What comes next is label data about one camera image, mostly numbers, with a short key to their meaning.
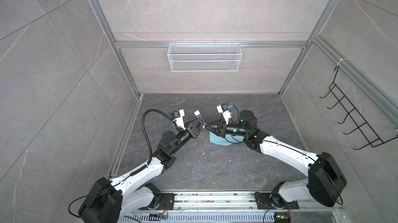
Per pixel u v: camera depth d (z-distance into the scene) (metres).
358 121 0.65
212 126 0.71
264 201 0.73
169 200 0.73
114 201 0.39
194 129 0.65
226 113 0.67
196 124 0.72
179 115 0.65
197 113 0.70
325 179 0.43
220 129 0.66
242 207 0.73
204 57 1.01
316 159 0.45
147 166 0.53
